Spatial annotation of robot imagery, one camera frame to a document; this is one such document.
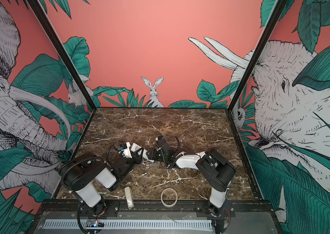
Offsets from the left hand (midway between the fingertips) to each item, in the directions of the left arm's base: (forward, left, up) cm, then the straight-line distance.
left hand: (144, 148), depth 86 cm
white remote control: (-1, +5, +3) cm, 6 cm away
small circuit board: (-36, +23, -9) cm, 43 cm away
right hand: (-2, -1, -2) cm, 3 cm away
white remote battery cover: (-25, +7, -6) cm, 27 cm away
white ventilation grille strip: (-37, +5, -9) cm, 38 cm away
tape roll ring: (-26, -18, -8) cm, 33 cm away
